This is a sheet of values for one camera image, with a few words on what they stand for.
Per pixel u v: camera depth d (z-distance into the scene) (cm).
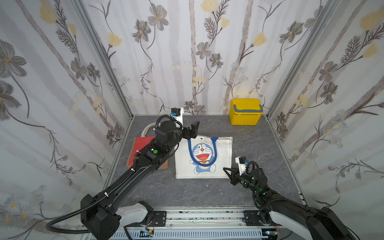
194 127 61
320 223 43
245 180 72
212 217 76
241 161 72
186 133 62
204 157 82
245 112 105
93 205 38
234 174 74
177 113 57
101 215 37
